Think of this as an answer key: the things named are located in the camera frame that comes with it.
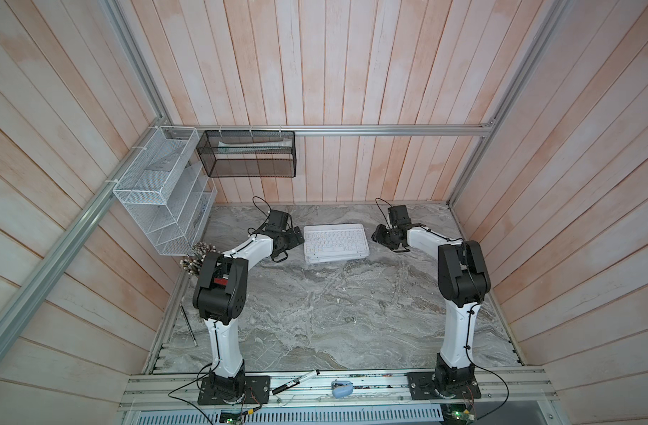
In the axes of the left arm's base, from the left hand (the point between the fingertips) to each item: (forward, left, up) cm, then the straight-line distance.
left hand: (294, 243), depth 101 cm
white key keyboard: (+2, -16, -1) cm, 16 cm away
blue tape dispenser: (-48, -16, -4) cm, 51 cm away
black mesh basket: (+30, +19, +20) cm, 41 cm away
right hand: (+6, -32, -2) cm, 33 cm away
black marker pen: (-46, -3, -4) cm, 46 cm away
